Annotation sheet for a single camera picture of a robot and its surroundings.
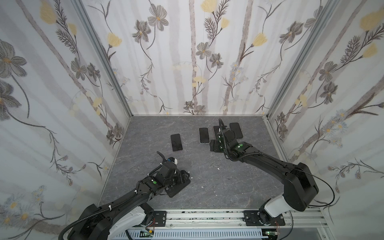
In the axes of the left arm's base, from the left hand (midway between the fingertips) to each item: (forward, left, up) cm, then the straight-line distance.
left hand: (184, 173), depth 83 cm
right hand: (+16, -17, +10) cm, 25 cm away
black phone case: (+39, -40, -8) cm, 57 cm away
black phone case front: (-7, +6, -7) cm, 11 cm away
